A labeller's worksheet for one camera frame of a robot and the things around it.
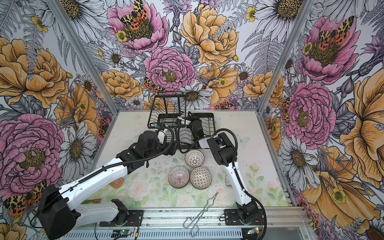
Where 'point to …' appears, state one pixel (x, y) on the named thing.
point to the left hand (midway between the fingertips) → (170, 144)
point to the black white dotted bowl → (201, 178)
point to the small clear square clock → (228, 182)
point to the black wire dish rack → (168, 112)
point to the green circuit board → (125, 232)
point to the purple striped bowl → (178, 177)
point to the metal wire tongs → (196, 220)
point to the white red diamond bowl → (194, 158)
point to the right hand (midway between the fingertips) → (191, 113)
